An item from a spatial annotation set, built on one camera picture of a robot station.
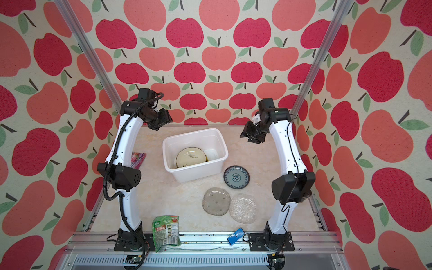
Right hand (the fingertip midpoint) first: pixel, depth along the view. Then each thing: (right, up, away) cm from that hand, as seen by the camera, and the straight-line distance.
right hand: (245, 140), depth 80 cm
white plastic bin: (-17, -1, +21) cm, 27 cm away
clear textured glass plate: (0, -35, +4) cm, 35 cm away
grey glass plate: (-14, -32, +7) cm, 35 cm away
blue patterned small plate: (-2, -21, +15) cm, 26 cm away
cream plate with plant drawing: (-30, -10, +19) cm, 37 cm away
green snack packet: (-37, -42, -4) cm, 56 cm away
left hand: (-37, +9, +4) cm, 38 cm away
